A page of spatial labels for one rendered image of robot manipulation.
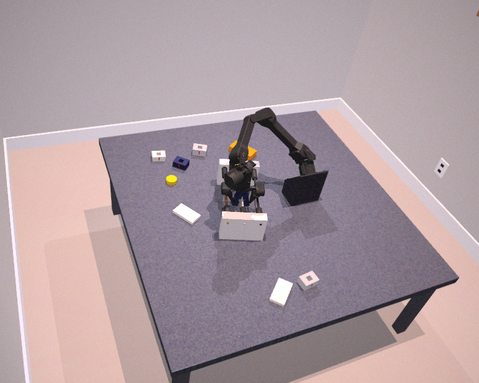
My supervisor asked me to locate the orange rectangular block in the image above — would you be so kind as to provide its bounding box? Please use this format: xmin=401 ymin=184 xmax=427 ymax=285
xmin=229 ymin=141 xmax=257 ymax=160

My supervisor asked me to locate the yellow short cylinder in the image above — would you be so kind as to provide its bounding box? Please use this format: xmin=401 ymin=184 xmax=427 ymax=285
xmin=166 ymin=175 xmax=177 ymax=185

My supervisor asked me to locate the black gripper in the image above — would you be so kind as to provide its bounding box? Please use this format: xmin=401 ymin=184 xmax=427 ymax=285
xmin=221 ymin=179 xmax=265 ymax=203

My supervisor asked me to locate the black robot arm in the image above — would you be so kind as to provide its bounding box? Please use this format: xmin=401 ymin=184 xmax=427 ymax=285
xmin=224 ymin=107 xmax=316 ymax=188

